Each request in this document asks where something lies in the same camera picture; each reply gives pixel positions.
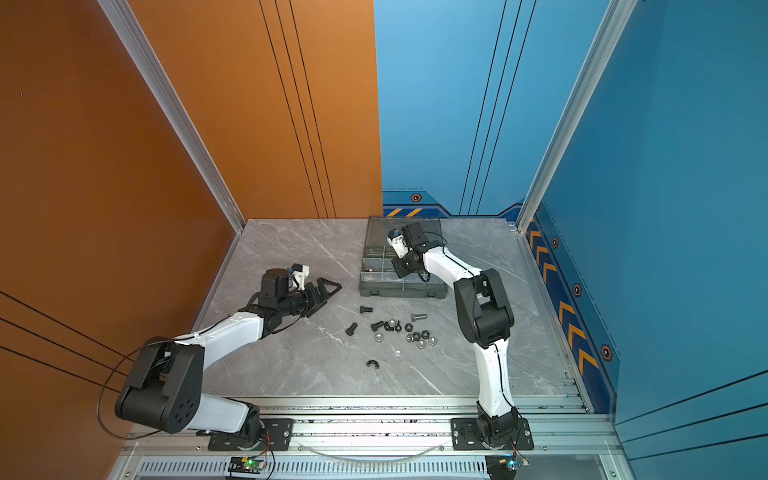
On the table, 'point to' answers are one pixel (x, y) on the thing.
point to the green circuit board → (242, 464)
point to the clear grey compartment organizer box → (378, 278)
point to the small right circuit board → (504, 466)
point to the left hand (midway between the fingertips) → (336, 291)
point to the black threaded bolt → (350, 331)
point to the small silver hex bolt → (414, 316)
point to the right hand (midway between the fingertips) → (398, 264)
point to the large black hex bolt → (365, 309)
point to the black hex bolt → (374, 326)
